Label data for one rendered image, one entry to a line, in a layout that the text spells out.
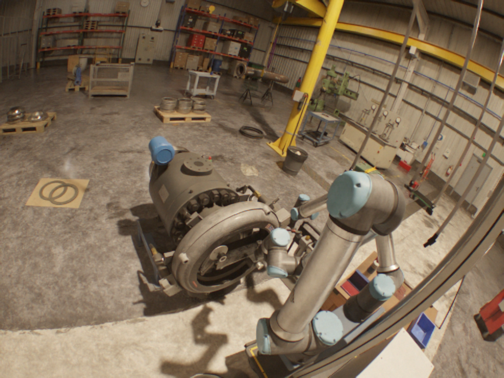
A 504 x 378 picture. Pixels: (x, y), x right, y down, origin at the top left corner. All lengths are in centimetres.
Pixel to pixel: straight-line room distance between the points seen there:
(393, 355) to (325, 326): 50
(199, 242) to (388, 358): 111
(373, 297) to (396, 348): 32
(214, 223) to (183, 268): 30
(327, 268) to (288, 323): 27
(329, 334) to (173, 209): 111
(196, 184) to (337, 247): 108
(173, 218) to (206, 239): 39
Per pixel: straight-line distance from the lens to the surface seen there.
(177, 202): 144
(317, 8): 1562
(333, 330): 95
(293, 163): 393
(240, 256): 138
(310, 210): 151
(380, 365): 121
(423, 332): 222
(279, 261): 98
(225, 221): 113
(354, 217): 53
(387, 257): 140
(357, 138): 745
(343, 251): 58
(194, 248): 115
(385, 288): 129
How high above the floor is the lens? 169
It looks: 32 degrees down
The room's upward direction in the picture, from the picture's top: 18 degrees clockwise
